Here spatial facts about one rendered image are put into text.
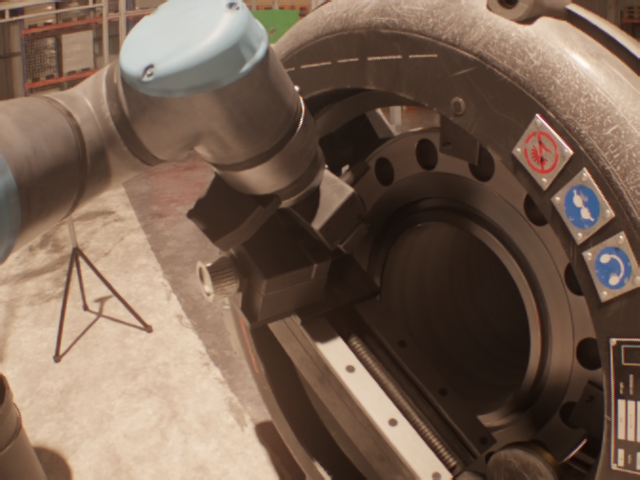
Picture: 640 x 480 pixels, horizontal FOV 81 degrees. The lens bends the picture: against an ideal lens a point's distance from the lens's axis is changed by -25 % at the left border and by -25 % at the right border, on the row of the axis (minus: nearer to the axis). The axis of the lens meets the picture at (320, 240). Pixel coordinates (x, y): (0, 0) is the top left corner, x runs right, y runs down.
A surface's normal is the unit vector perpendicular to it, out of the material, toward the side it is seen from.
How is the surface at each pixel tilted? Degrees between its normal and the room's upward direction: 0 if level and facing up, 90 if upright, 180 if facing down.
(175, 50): 45
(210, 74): 121
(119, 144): 110
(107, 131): 102
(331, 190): 49
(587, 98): 71
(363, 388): 25
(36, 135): 65
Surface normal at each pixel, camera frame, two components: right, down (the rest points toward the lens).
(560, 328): -0.82, 0.23
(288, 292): 0.54, 0.64
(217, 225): -0.29, -0.35
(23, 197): 0.99, 0.13
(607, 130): -0.62, 0.00
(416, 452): 0.20, -0.73
